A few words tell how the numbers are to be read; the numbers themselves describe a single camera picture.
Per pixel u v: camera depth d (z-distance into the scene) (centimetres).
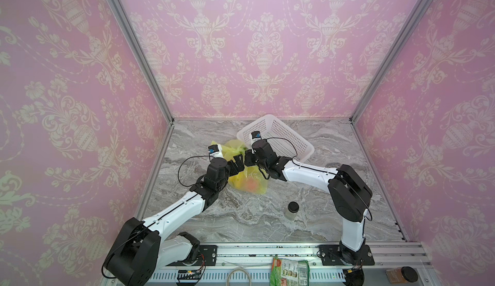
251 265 73
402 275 63
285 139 78
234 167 74
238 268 71
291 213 77
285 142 94
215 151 73
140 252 41
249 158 81
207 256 75
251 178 84
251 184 87
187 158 71
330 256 73
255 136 79
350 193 49
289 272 69
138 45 87
